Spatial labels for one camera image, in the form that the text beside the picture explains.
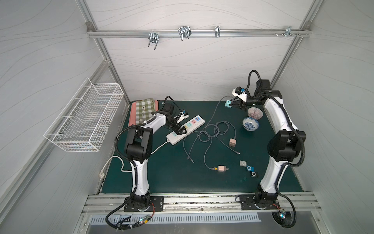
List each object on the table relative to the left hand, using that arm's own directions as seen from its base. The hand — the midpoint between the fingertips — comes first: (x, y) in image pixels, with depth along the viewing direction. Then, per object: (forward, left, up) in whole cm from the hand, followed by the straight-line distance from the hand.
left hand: (181, 126), depth 99 cm
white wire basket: (-19, +45, +26) cm, 55 cm away
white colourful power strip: (-8, +5, -3) cm, 10 cm away
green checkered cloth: (+18, +32, -5) cm, 37 cm away
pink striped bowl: (+16, -56, -4) cm, 59 cm away
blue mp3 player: (-27, -42, -5) cm, 50 cm away
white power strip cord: (-30, +46, -8) cm, 55 cm away
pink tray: (+9, +39, -6) cm, 41 cm away
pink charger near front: (-28, -25, -2) cm, 38 cm away
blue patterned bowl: (+6, -50, -4) cm, 50 cm away
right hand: (+5, -31, +20) cm, 37 cm away
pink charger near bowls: (-9, -35, -5) cm, 36 cm away
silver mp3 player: (-23, -39, -5) cm, 46 cm away
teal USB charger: (+2, -28, +20) cm, 34 cm away
